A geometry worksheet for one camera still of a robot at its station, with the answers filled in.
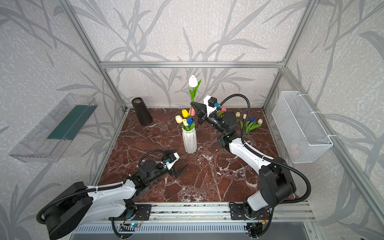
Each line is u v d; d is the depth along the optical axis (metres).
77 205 0.42
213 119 0.64
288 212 0.75
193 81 0.56
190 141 0.84
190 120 0.70
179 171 0.71
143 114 1.04
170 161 0.65
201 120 0.64
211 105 0.58
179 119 0.73
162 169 0.68
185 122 0.74
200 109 0.63
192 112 0.74
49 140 0.64
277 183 0.43
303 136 0.62
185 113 0.77
